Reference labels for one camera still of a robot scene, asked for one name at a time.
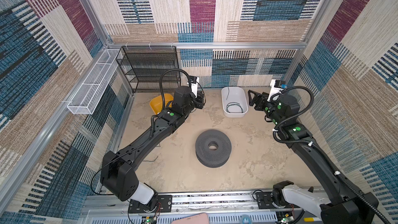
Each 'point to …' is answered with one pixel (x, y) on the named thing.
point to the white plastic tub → (235, 101)
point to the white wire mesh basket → (86, 97)
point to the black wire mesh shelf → (145, 66)
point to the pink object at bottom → (201, 218)
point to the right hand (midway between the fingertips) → (254, 94)
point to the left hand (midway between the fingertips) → (203, 89)
